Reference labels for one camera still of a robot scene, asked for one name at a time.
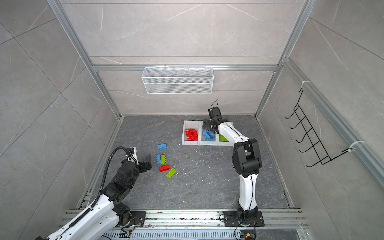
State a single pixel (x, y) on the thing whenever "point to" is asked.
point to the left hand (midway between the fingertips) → (141, 153)
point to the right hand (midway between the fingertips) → (210, 123)
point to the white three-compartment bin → (198, 125)
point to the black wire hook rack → (312, 150)
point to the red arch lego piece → (192, 134)
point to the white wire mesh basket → (178, 80)
